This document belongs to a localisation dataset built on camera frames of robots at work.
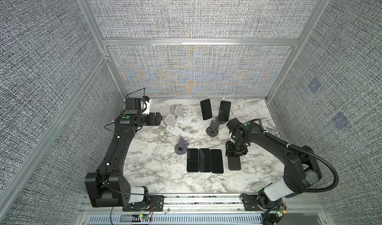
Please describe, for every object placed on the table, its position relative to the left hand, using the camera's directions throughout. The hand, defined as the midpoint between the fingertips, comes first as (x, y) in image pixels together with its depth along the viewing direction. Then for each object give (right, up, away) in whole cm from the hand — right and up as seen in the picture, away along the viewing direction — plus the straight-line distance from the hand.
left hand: (154, 117), depth 82 cm
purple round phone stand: (+15, -18, +5) cm, 24 cm away
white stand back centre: (+31, -4, +18) cm, 37 cm away
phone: (+44, -26, 0) cm, 51 cm away
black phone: (+21, -25, +4) cm, 33 cm away
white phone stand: (+14, -2, +18) cm, 24 cm away
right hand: (+43, -21, +2) cm, 48 cm away
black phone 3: (+42, +4, +16) cm, 45 cm away
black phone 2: (+31, +5, +18) cm, 36 cm away
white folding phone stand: (+8, -7, +14) cm, 18 cm away
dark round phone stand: (+34, -9, +13) cm, 38 cm away
